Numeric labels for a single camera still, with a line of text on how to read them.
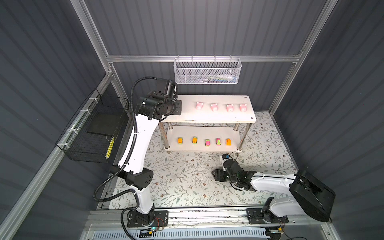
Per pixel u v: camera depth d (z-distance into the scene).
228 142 0.94
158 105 0.45
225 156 0.81
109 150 0.68
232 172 0.68
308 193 0.44
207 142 0.93
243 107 0.74
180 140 0.94
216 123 1.15
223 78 0.91
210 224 0.73
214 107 0.74
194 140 0.94
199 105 0.75
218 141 0.93
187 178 0.87
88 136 0.72
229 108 0.72
